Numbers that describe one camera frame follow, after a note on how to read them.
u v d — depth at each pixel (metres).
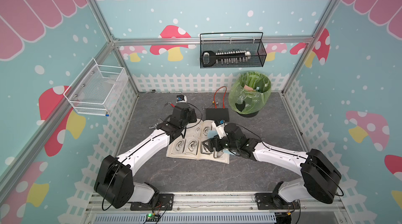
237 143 0.63
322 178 0.42
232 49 0.93
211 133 0.93
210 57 0.90
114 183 0.41
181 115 0.60
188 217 1.69
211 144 0.73
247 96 0.89
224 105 1.12
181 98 0.73
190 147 0.89
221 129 0.73
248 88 1.02
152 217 0.73
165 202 0.75
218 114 1.07
